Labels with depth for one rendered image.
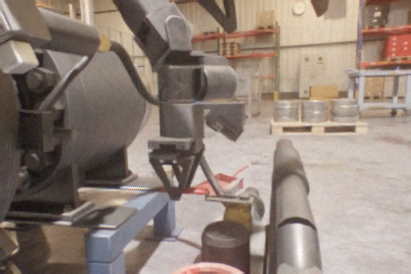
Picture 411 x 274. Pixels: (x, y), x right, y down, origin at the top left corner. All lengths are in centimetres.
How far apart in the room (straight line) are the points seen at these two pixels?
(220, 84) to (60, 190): 74
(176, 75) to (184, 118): 6
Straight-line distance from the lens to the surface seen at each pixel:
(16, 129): 67
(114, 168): 138
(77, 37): 74
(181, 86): 46
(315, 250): 19
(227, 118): 45
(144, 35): 53
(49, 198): 114
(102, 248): 97
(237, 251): 30
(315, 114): 449
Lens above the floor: 64
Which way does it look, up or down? 9 degrees down
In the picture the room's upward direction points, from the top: 2 degrees counter-clockwise
